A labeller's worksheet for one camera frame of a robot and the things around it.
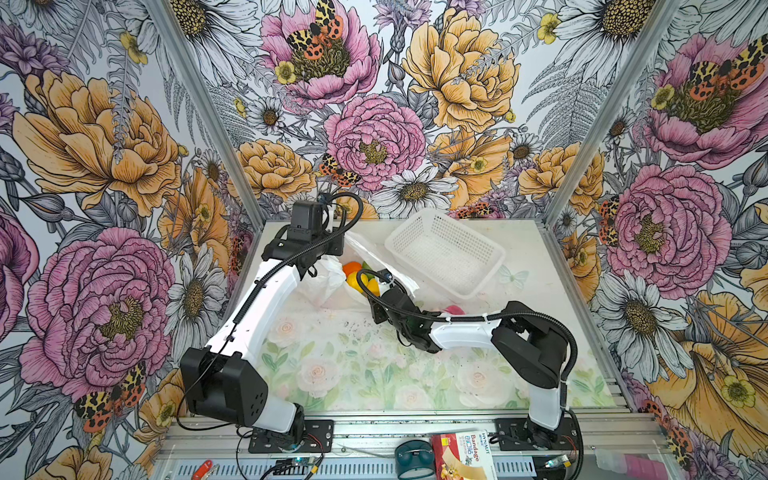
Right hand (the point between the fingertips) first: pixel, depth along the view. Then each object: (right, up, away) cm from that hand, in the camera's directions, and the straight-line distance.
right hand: (376, 302), depth 90 cm
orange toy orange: (-9, +9, +12) cm, 18 cm away
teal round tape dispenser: (+10, -29, -25) cm, 40 cm away
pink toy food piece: (+23, -3, 0) cm, 23 cm away
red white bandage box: (+21, -31, -21) cm, 43 cm away
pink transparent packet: (+60, -34, -21) cm, 72 cm away
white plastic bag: (-13, +6, -9) cm, 17 cm away
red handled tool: (-39, -35, -20) cm, 56 cm away
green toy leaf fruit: (-3, +11, -1) cm, 11 cm away
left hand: (-10, +17, -8) cm, 22 cm away
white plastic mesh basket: (+23, +14, +21) cm, 34 cm away
